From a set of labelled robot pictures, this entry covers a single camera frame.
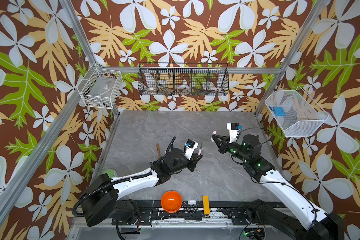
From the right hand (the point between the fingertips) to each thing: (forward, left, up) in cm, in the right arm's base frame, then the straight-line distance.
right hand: (212, 136), depth 73 cm
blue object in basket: (+19, -43, -2) cm, 47 cm away
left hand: (-5, +6, -8) cm, 11 cm away
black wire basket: (+45, -5, +4) cm, 45 cm away
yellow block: (-25, +3, -27) cm, 37 cm away
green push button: (-7, +57, -25) cm, 63 cm away
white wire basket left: (+32, +63, +8) cm, 71 cm away
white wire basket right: (+15, -49, 0) cm, 51 cm away
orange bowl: (-24, +21, -25) cm, 40 cm away
